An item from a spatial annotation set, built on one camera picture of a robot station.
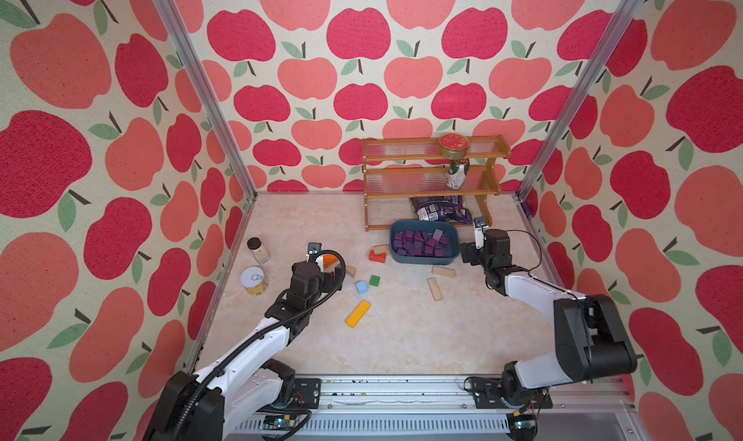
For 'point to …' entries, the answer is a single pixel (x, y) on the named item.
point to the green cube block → (374, 280)
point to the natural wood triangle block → (350, 270)
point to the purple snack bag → (441, 208)
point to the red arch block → (377, 258)
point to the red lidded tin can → (453, 146)
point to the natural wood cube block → (381, 249)
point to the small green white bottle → (458, 171)
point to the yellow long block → (358, 313)
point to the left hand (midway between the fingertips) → (327, 266)
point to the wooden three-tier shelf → (394, 170)
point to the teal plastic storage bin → (425, 242)
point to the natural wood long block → (435, 291)
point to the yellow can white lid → (254, 280)
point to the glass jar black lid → (254, 244)
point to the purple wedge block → (419, 236)
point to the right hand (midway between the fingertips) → (485, 245)
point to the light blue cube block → (362, 288)
